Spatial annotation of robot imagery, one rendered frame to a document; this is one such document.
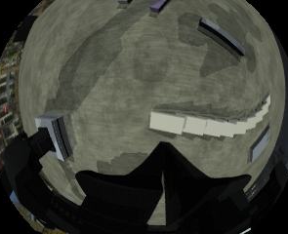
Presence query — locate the purple flat bar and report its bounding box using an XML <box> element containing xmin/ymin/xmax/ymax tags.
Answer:
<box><xmin>150</xmin><ymin>0</ymin><xmax>170</xmax><ymax>13</ymax></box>

